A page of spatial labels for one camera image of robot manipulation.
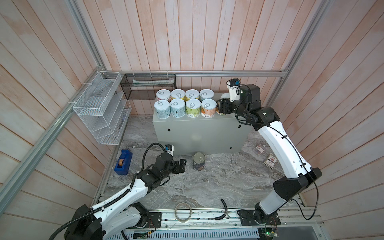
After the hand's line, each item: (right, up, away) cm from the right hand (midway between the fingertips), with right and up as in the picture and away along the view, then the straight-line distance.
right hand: (221, 100), depth 72 cm
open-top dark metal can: (-10, -33, +12) cm, 36 cm away
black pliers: (+3, -57, +4) cm, 58 cm away
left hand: (-21, -33, +9) cm, 41 cm away
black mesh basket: (-51, +16, +32) cm, 63 cm away
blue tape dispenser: (-55, -35, +14) cm, 67 cm away
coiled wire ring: (-20, -61, +3) cm, 64 cm away
